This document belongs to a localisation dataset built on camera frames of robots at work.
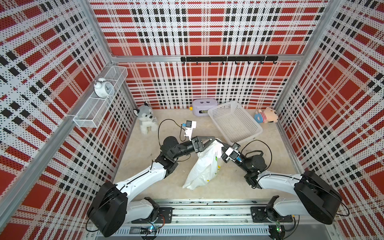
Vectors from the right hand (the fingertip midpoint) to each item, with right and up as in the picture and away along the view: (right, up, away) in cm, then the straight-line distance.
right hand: (218, 137), depth 69 cm
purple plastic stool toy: (-8, +20, +42) cm, 47 cm away
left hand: (-2, 0, -3) cm, 3 cm away
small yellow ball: (-16, +19, +46) cm, 52 cm away
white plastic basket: (+17, +8, +43) cm, 47 cm away
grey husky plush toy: (-44, +9, +29) cm, 53 cm away
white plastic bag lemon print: (-6, -14, 0) cm, 15 cm away
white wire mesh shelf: (-74, +16, +21) cm, 78 cm away
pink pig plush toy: (+42, +13, +40) cm, 59 cm away
